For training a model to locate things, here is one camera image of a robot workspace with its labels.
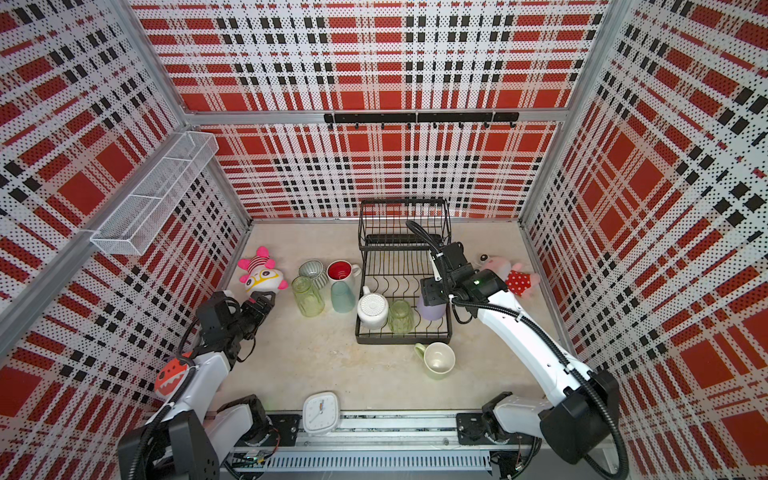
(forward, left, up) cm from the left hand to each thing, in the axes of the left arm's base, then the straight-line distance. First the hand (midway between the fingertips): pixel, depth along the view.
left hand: (274, 302), depth 87 cm
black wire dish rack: (+28, -36, -4) cm, 46 cm away
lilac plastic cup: (-5, -46, +3) cm, 47 cm away
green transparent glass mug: (-3, -37, -3) cm, 38 cm away
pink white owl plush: (+11, +8, -2) cm, 13 cm away
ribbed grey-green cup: (+17, -7, -8) cm, 20 cm away
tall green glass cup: (+6, -7, -8) cm, 12 cm away
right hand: (-1, -48, +10) cm, 49 cm away
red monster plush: (-21, +21, 0) cm, 30 cm away
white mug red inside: (+15, -18, -6) cm, 24 cm away
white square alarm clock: (-28, -17, -7) cm, 33 cm away
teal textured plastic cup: (+5, -19, -6) cm, 20 cm away
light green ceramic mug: (-14, -49, -8) cm, 51 cm away
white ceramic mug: (-3, -29, +1) cm, 30 cm away
